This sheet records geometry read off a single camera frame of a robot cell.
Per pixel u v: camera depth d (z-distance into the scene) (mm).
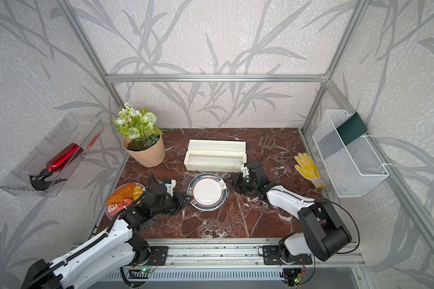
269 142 1116
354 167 597
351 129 755
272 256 732
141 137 839
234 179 780
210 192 831
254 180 682
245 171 811
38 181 587
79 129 809
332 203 446
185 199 774
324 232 424
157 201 627
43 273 400
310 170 1014
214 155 985
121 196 865
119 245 519
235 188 762
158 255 733
